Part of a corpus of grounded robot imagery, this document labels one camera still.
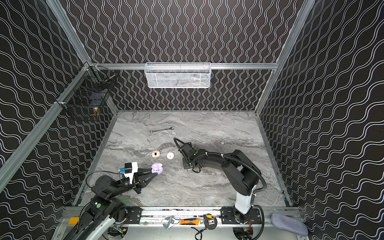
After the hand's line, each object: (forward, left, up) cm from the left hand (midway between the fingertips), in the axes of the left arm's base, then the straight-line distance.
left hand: (156, 174), depth 64 cm
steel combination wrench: (+45, +4, -22) cm, 50 cm away
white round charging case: (+22, +1, -23) cm, 31 cm away
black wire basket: (+48, +52, +6) cm, 72 cm away
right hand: (+18, -12, -25) cm, 33 cm away
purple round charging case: (+3, 0, 0) cm, 3 cm away
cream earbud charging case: (+22, +10, -21) cm, 32 cm away
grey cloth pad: (-12, -59, -24) cm, 65 cm away
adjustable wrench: (-14, -5, -24) cm, 28 cm away
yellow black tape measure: (-13, -24, -23) cm, 35 cm away
